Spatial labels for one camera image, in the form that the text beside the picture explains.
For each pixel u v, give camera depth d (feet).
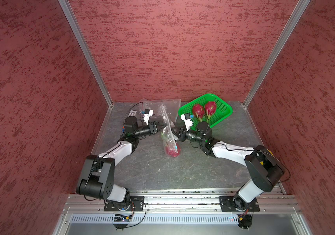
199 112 3.49
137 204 2.44
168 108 3.80
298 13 2.39
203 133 2.11
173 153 2.76
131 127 2.15
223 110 3.68
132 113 3.70
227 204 2.42
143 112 2.51
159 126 2.43
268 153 1.52
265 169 1.50
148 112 2.53
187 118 2.38
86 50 2.87
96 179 1.43
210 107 3.50
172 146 2.42
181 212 2.39
